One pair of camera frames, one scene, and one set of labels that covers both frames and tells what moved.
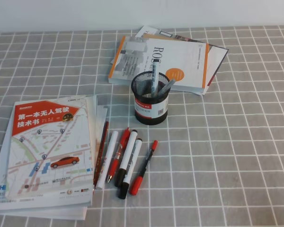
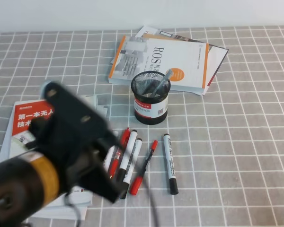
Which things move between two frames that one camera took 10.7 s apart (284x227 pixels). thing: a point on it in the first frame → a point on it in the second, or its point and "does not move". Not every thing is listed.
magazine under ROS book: [216, 56] does not move
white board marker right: [131, 168] does not move
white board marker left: [122, 170] does not move
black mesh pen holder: [150, 91] does not move
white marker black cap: [155, 77] → [173, 187]
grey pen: [162, 91] → [163, 83]
